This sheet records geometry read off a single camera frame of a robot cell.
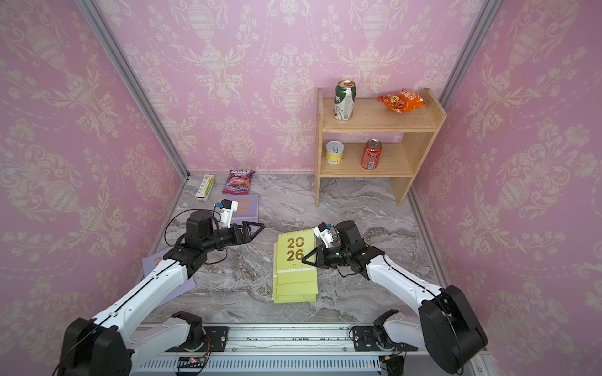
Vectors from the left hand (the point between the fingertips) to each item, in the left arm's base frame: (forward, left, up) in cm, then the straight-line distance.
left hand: (258, 229), depth 78 cm
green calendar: (-12, -12, -14) cm, 22 cm away
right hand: (-8, -16, -6) cm, 19 cm away
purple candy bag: (+36, +17, -15) cm, 43 cm away
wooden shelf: (+31, -53, +4) cm, 62 cm away
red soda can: (+26, -40, +11) cm, 49 cm away
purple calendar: (-3, +44, -19) cm, 48 cm away
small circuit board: (-35, +20, -23) cm, 46 cm away
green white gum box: (+31, +32, -14) cm, 47 cm away
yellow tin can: (+31, -27, +8) cm, 42 cm away
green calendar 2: (-12, -12, -14) cm, 22 cm away
